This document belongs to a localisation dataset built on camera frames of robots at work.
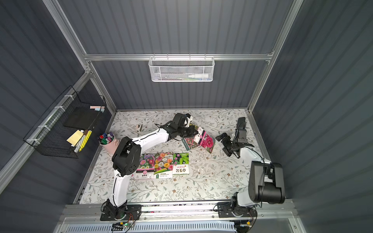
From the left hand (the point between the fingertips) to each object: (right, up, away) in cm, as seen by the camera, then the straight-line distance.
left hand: (200, 133), depth 90 cm
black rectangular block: (+20, +3, -17) cm, 26 cm away
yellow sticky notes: (-62, -1, -22) cm, 65 cm away
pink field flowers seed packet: (-7, -7, +12) cm, 16 cm away
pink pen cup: (-57, -5, -1) cm, 57 cm away
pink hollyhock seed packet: (+4, -5, +5) cm, 8 cm away
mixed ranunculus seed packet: (-23, -20, +1) cm, 31 cm away
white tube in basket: (0, +38, +4) cm, 38 cm away
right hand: (+12, -6, +1) cm, 14 cm away
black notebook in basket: (-63, +9, -14) cm, 66 cm away
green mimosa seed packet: (-12, -19, +1) cm, 23 cm away
